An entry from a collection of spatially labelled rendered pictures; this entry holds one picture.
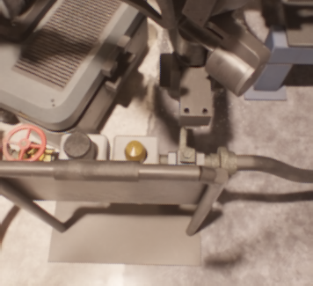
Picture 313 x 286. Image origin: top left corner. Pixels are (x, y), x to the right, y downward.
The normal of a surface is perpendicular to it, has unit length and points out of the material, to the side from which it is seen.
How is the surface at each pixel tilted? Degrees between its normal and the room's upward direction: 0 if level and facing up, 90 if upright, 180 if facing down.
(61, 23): 0
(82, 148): 0
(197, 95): 0
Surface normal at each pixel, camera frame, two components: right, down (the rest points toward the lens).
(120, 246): 0.00, -0.41
